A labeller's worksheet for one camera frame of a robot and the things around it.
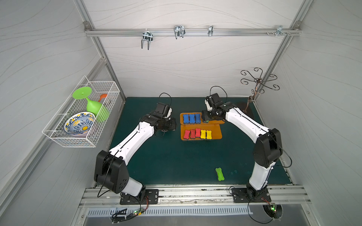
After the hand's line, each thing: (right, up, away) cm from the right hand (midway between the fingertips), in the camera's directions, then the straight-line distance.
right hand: (206, 114), depth 90 cm
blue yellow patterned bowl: (-62, -4, -28) cm, 68 cm away
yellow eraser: (-1, -14, +6) cm, 15 cm away
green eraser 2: (+6, -35, -11) cm, 37 cm away
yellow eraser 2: (+3, -14, +5) cm, 15 cm away
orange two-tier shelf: (-9, -10, +9) cm, 16 cm away
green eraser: (0, -4, -4) cm, 6 cm away
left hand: (-20, -6, -7) cm, 22 cm away
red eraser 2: (-9, -15, +5) cm, 18 cm away
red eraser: (-13, -15, +6) cm, 21 cm away
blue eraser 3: (-6, -3, -3) cm, 7 cm away
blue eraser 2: (-10, -3, -3) cm, 11 cm away
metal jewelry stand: (+33, +21, -2) cm, 39 cm away
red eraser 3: (-5, -13, +6) cm, 15 cm away
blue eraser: (-13, -3, -2) cm, 14 cm away
